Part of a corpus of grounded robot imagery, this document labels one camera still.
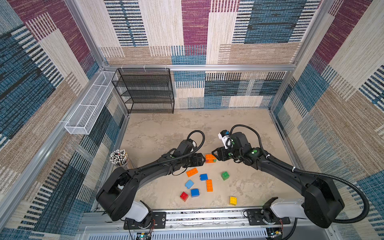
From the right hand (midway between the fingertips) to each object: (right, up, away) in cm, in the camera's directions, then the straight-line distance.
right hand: (218, 153), depth 84 cm
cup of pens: (-50, -1, -9) cm, 51 cm away
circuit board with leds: (+24, -35, -13) cm, 44 cm away
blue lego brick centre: (-8, -14, +3) cm, 16 cm away
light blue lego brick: (-16, -18, +1) cm, 24 cm away
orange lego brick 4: (-4, -6, +8) cm, 11 cm away
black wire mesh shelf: (-48, +40, +25) cm, 68 cm away
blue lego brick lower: (-13, -20, -3) cm, 24 cm away
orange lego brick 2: (-5, -19, -1) cm, 19 cm away
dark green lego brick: (+4, -12, 0) cm, 13 cm away
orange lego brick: (-15, -12, +5) cm, 19 cm away
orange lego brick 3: (-5, 0, -6) cm, 8 cm away
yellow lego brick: (+6, -22, -8) cm, 25 cm away
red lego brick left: (-19, -21, -6) cm, 29 cm away
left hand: (-9, -4, +1) cm, 10 cm away
